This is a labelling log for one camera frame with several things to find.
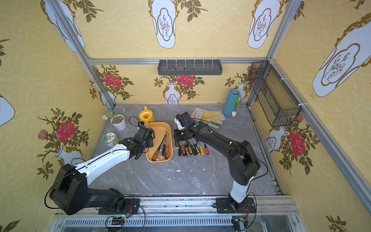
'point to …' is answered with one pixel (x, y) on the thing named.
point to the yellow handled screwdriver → (202, 151)
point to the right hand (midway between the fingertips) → (179, 132)
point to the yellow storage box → (160, 129)
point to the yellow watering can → (147, 116)
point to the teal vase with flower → (232, 100)
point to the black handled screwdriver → (193, 150)
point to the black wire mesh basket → (280, 107)
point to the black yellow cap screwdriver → (177, 143)
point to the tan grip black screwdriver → (188, 154)
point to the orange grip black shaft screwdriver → (157, 151)
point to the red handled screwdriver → (206, 149)
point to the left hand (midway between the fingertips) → (142, 138)
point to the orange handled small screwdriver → (167, 149)
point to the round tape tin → (110, 139)
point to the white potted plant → (118, 120)
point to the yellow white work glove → (213, 118)
